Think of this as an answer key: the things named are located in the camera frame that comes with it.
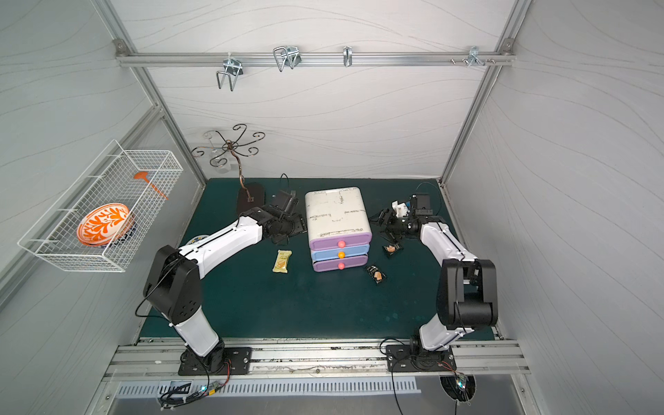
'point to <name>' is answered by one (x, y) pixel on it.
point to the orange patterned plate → (105, 225)
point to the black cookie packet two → (376, 274)
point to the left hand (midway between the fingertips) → (299, 226)
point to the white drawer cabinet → (336, 211)
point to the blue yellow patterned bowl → (195, 239)
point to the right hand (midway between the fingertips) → (372, 224)
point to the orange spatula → (144, 175)
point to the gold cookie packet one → (282, 260)
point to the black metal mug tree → (251, 195)
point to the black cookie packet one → (391, 249)
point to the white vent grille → (381, 385)
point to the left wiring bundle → (171, 400)
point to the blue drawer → (339, 252)
